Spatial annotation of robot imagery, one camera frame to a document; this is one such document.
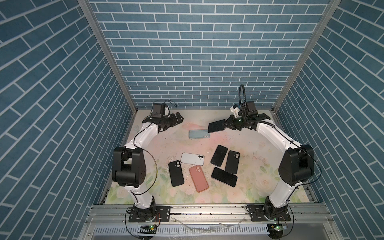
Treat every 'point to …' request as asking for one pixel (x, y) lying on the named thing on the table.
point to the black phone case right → (232, 162)
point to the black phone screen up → (216, 126)
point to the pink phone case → (198, 178)
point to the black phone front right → (224, 177)
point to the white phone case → (192, 159)
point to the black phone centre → (219, 155)
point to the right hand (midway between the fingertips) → (220, 122)
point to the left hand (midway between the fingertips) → (178, 120)
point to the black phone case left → (176, 173)
